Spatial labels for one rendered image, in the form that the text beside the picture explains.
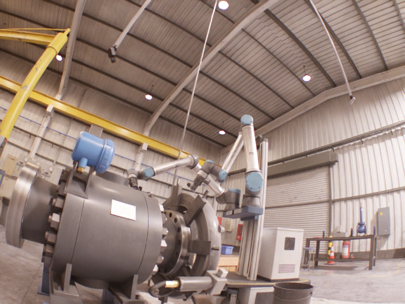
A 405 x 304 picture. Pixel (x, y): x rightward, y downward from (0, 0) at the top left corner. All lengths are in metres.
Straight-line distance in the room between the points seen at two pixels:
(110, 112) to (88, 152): 12.44
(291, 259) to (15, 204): 2.09
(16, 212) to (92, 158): 0.44
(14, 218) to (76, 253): 0.31
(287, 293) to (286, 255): 0.61
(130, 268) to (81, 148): 0.60
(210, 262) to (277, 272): 0.99
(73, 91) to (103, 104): 2.13
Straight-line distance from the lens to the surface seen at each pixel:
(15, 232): 1.05
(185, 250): 1.25
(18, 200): 1.00
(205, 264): 1.18
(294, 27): 9.31
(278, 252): 2.02
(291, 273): 2.15
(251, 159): 1.80
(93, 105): 13.41
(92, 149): 0.96
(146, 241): 1.04
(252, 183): 1.70
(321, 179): 10.22
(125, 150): 12.79
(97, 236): 0.96
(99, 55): 11.63
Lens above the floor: 0.69
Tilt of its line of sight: 23 degrees up
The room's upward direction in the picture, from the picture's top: 10 degrees clockwise
